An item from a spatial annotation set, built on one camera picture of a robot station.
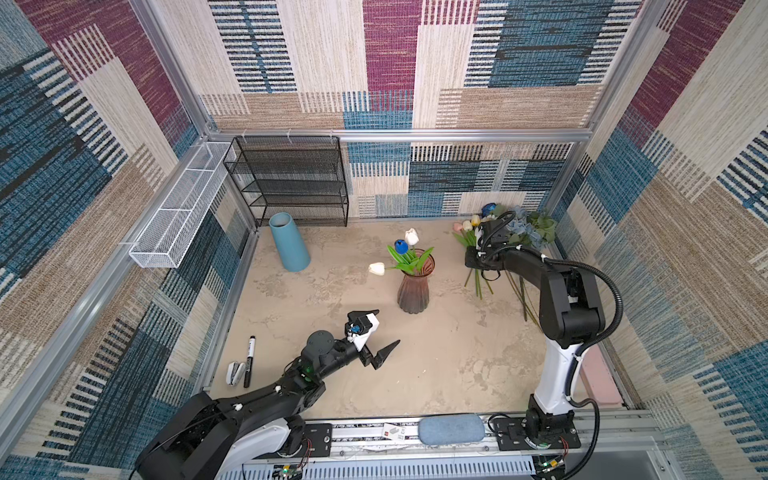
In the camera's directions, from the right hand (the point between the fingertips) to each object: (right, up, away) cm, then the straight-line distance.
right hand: (470, 260), depth 102 cm
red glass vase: (-20, -8, -15) cm, 26 cm away
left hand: (-28, -15, -25) cm, 40 cm away
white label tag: (-26, -41, -28) cm, 56 cm away
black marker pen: (-66, -29, -18) cm, 75 cm away
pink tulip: (-1, +12, +14) cm, 19 cm away
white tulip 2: (-22, +7, -24) cm, 33 cm away
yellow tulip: (+4, +14, +10) cm, 18 cm away
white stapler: (-70, -30, -19) cm, 78 cm away
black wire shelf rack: (-63, +29, +7) cm, 69 cm away
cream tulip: (+2, +12, +11) cm, 16 cm away
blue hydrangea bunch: (+20, +11, +3) cm, 23 cm away
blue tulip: (-25, +5, -28) cm, 38 cm away
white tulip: (-30, -1, -24) cm, 39 cm away
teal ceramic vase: (-60, +3, 0) cm, 60 cm away
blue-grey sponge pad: (-15, -39, -30) cm, 52 cm away
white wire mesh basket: (-80, +6, -32) cm, 86 cm away
